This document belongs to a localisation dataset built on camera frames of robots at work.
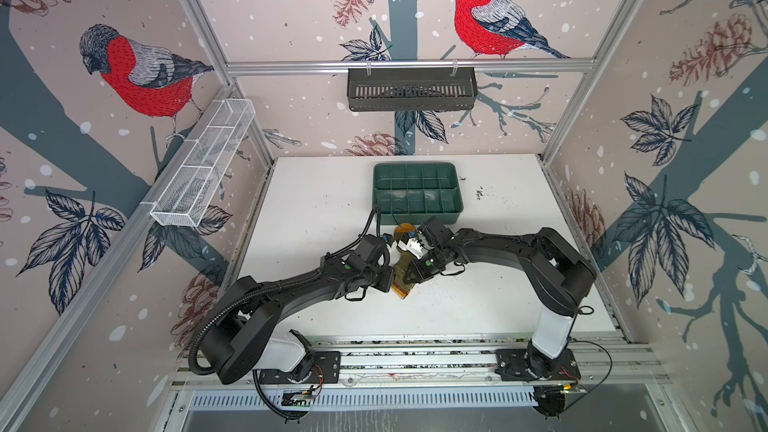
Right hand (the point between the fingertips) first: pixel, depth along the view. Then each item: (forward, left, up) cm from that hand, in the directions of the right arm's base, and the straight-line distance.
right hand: (405, 282), depth 87 cm
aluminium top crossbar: (+62, +55, +36) cm, 90 cm away
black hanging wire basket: (+59, -1, +29) cm, 66 cm away
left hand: (0, +3, +4) cm, 5 cm away
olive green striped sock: (-2, +2, +1) cm, 2 cm away
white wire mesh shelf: (+17, +55, +33) cm, 66 cm away
